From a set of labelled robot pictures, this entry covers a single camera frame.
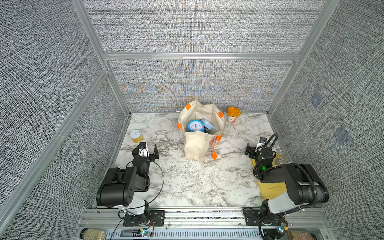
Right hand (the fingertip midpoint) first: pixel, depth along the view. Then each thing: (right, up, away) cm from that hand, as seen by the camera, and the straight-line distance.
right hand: (256, 140), depth 92 cm
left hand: (-65, -1, -3) cm, 65 cm away
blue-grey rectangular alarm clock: (-29, +9, +9) cm, 31 cm away
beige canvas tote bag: (-37, -1, -8) cm, 38 cm away
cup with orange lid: (-10, +18, +15) cm, 26 cm away
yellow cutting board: (+3, -7, -17) cm, 18 cm away
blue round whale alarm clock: (-37, +9, +3) cm, 38 cm away
